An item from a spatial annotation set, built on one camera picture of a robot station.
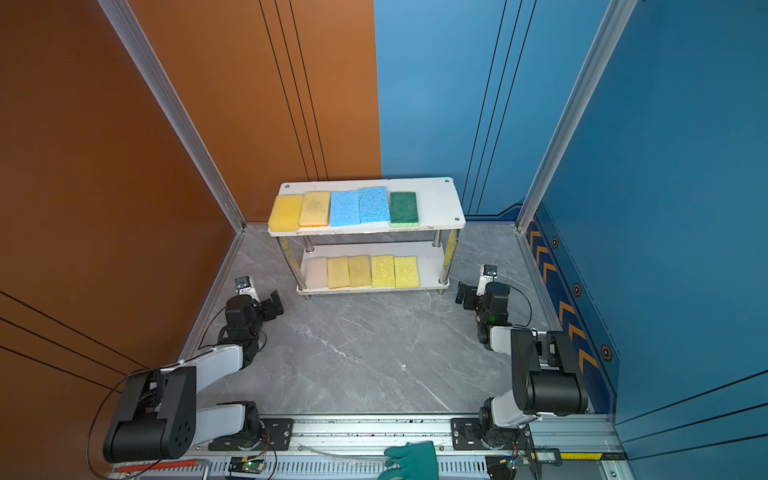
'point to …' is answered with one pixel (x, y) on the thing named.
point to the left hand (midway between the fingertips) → (261, 293)
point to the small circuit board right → (501, 467)
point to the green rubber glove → (416, 461)
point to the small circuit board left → (242, 464)
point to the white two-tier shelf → (384, 235)
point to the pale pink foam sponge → (316, 273)
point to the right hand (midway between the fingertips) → (473, 284)
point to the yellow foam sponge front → (338, 272)
